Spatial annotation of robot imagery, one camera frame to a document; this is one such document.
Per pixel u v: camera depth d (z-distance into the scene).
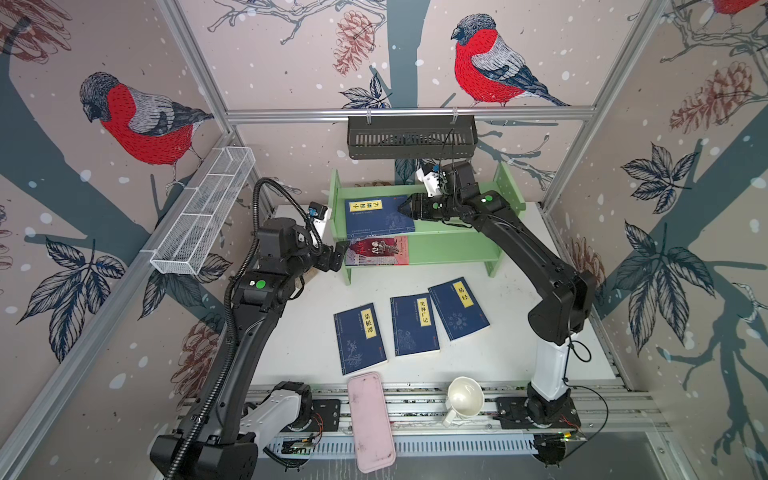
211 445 0.36
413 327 0.88
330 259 0.62
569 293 0.47
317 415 0.73
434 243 0.90
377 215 0.80
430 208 0.71
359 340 0.86
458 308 0.92
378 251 0.92
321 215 0.59
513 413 0.73
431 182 0.73
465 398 0.76
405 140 1.07
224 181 0.86
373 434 0.70
